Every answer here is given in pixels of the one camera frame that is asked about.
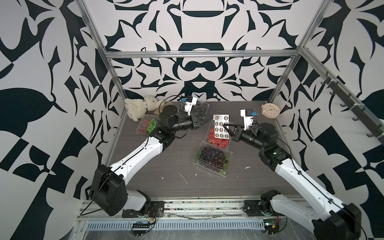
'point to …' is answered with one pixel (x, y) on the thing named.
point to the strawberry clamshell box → (218, 143)
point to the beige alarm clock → (270, 110)
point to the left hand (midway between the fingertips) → (212, 114)
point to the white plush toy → (137, 109)
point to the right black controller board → (271, 227)
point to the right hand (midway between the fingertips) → (224, 124)
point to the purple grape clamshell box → (215, 160)
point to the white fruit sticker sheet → (220, 132)
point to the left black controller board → (137, 233)
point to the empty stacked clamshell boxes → (200, 108)
